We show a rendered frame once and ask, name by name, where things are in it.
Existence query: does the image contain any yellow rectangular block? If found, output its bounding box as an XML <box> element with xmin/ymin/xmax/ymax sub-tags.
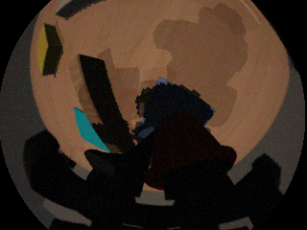
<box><xmin>35</xmin><ymin>23</ymin><xmax>62</xmax><ymax>77</ymax></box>

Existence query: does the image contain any dark red cup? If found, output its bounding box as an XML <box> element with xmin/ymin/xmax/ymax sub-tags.
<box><xmin>143</xmin><ymin>112</ymin><xmax>237</xmax><ymax>191</ymax></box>

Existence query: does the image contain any dark brown long bar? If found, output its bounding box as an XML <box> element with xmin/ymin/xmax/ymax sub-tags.
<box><xmin>68</xmin><ymin>54</ymin><xmax>135</xmax><ymax>153</ymax></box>

